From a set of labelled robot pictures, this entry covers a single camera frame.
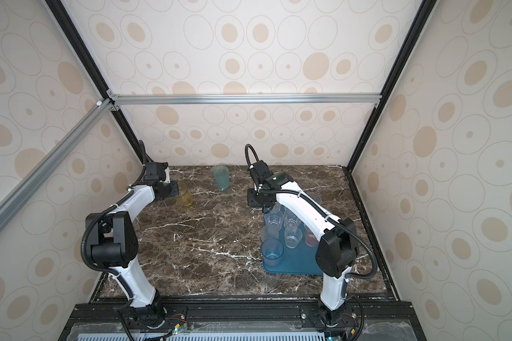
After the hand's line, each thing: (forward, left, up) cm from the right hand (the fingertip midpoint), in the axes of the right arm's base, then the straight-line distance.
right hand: (260, 200), depth 85 cm
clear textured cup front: (-7, -14, -16) cm, 22 cm away
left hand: (+10, +38, -3) cm, 40 cm away
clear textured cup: (0, -6, -13) cm, 14 cm away
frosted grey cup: (-8, -2, -12) cm, 15 cm away
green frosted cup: (+22, +21, -10) cm, 32 cm away
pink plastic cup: (-8, -21, -16) cm, 27 cm away
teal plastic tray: (-16, -18, -19) cm, 31 cm away
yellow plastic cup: (+4, +34, -4) cm, 34 cm away
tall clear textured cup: (+1, -13, -16) cm, 21 cm away
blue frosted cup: (-16, -5, -12) cm, 21 cm away
